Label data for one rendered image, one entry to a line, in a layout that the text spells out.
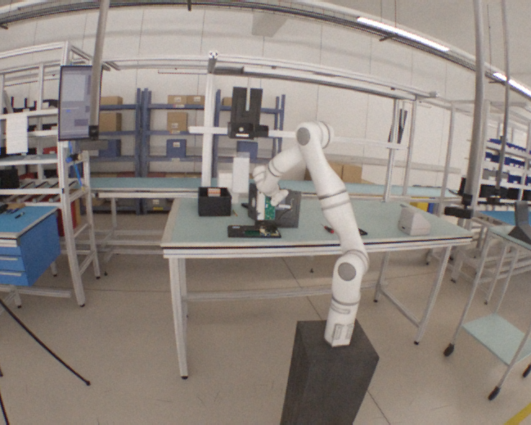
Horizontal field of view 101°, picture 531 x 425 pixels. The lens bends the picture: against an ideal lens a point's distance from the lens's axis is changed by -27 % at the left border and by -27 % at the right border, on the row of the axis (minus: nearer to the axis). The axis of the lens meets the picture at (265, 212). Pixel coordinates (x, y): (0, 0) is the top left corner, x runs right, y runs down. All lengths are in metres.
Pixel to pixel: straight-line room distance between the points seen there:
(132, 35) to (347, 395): 5.93
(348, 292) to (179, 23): 5.56
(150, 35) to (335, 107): 3.83
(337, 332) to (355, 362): 0.12
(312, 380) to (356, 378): 0.16
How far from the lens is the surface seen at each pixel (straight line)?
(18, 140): 2.63
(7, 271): 2.22
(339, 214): 0.89
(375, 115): 6.66
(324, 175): 0.88
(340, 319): 0.98
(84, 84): 2.14
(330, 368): 1.01
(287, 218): 1.66
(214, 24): 5.94
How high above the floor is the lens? 1.51
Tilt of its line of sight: 16 degrees down
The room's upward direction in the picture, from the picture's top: 4 degrees clockwise
